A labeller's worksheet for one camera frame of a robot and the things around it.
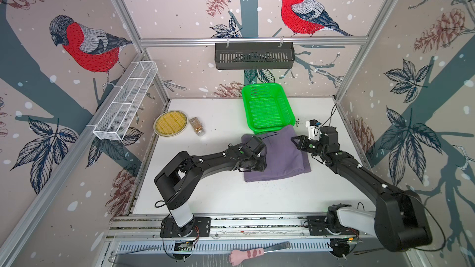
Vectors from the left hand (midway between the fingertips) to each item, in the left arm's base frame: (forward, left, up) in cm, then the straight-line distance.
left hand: (268, 163), depth 85 cm
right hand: (+11, -13, +7) cm, 18 cm away
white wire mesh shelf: (+5, +62, +24) cm, 66 cm away
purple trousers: (+3, -8, -2) cm, 8 cm away
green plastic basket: (+42, -4, -7) cm, 43 cm away
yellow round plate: (+28, +55, -5) cm, 62 cm away
